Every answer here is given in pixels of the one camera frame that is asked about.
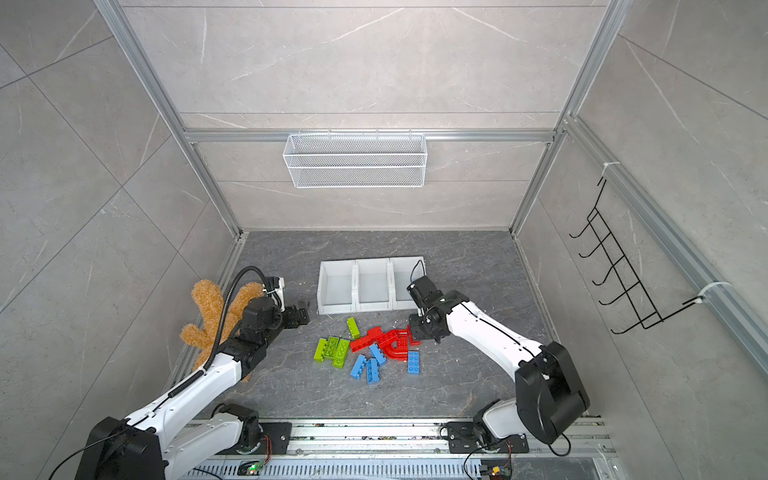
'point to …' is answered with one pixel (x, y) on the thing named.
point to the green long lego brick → (353, 327)
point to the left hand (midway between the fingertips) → (297, 296)
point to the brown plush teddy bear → (209, 299)
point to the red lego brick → (373, 336)
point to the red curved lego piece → (396, 343)
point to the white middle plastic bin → (372, 290)
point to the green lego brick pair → (337, 350)
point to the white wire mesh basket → (355, 160)
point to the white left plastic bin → (337, 287)
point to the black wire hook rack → (641, 304)
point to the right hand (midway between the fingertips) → (423, 331)
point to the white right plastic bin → (404, 271)
